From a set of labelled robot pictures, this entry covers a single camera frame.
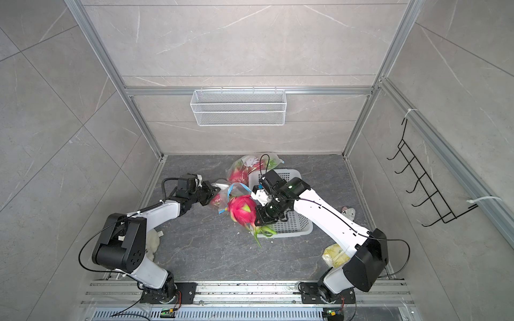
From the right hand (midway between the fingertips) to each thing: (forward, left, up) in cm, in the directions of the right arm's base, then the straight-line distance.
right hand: (259, 223), depth 72 cm
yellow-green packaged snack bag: (-8, -30, -16) cm, 35 cm away
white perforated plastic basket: (+7, -16, -18) cm, 25 cm away
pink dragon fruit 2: (+16, +20, -10) cm, 28 cm away
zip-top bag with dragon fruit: (+31, +10, -8) cm, 34 cm away
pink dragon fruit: (+3, +6, +6) cm, 9 cm away
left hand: (+23, +17, -6) cm, 29 cm away
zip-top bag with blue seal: (+14, +13, +2) cm, 19 cm away
